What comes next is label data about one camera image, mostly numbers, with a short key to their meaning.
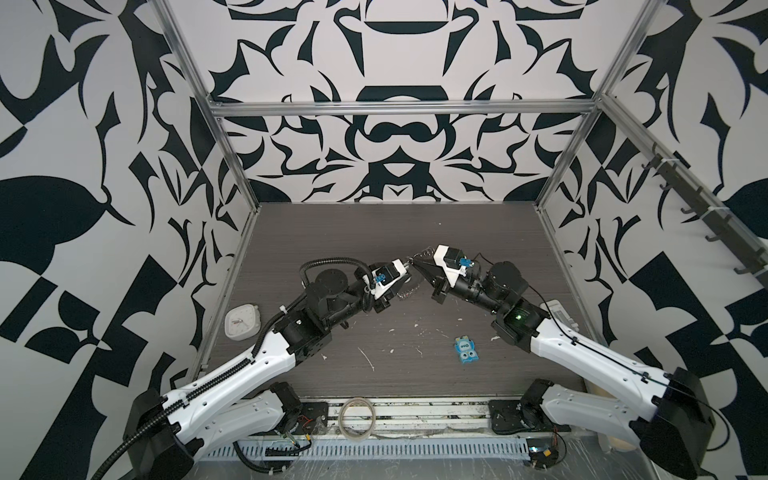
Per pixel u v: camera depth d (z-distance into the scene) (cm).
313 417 73
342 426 73
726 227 55
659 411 40
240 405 55
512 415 74
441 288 59
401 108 93
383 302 59
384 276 53
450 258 54
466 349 84
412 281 67
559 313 91
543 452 71
